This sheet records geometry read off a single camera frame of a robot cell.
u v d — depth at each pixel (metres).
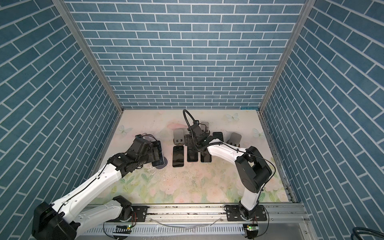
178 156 0.99
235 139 0.95
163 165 0.88
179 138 0.99
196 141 0.69
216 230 0.71
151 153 0.72
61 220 0.38
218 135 1.05
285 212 0.75
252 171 0.47
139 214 0.72
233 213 0.74
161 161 0.85
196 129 0.69
